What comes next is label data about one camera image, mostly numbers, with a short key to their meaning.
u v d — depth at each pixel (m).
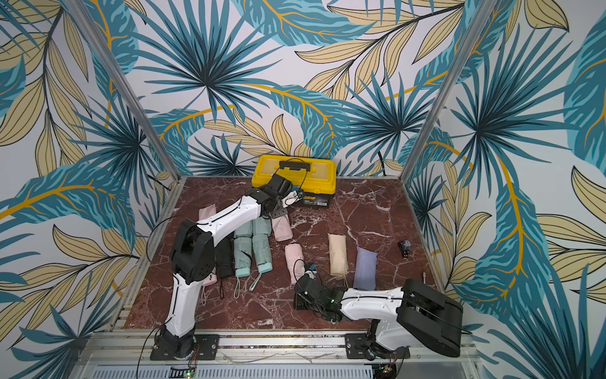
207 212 1.03
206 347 0.74
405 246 0.93
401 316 0.44
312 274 0.76
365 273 0.87
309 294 0.63
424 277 0.88
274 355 0.73
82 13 0.68
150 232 1.03
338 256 0.90
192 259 0.53
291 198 0.85
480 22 0.71
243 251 0.90
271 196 0.73
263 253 0.90
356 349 0.73
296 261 0.90
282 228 0.98
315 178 0.98
